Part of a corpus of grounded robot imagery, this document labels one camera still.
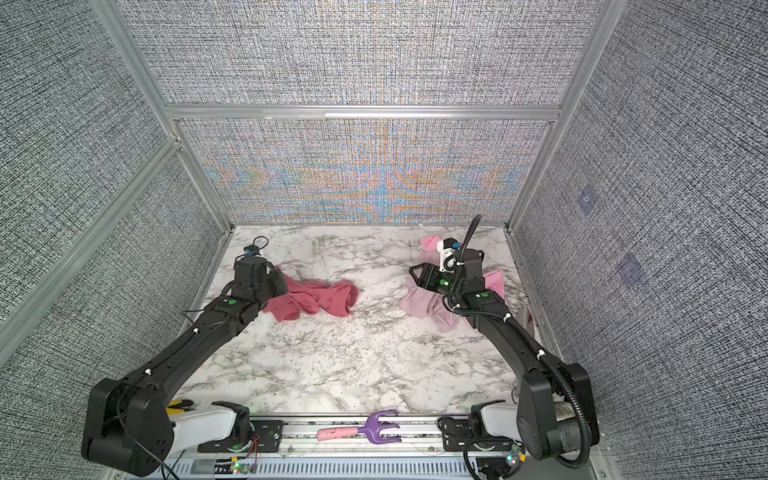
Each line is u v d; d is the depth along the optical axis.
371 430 0.73
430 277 0.73
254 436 0.73
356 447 0.73
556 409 0.41
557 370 0.42
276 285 0.76
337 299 0.90
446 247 0.76
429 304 0.90
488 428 0.62
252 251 0.73
